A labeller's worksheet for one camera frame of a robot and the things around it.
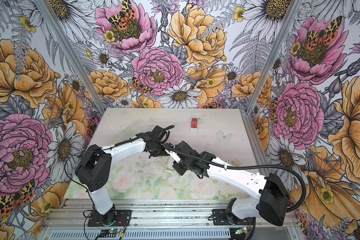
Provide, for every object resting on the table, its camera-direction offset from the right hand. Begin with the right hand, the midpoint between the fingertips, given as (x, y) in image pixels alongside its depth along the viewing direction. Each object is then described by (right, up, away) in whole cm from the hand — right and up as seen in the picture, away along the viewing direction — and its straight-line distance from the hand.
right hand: (178, 166), depth 78 cm
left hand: (-8, +2, +13) cm, 15 cm away
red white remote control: (+10, +22, +34) cm, 42 cm away
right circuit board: (+31, -28, -6) cm, 42 cm away
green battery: (-5, -5, +12) cm, 14 cm away
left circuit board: (-30, -28, -6) cm, 42 cm away
